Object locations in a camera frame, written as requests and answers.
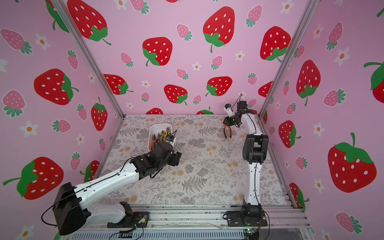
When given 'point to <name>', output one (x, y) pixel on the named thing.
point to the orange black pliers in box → (153, 141)
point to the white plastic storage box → (155, 128)
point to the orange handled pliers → (225, 130)
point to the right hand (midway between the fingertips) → (233, 122)
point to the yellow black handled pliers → (167, 132)
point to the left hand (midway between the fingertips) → (178, 152)
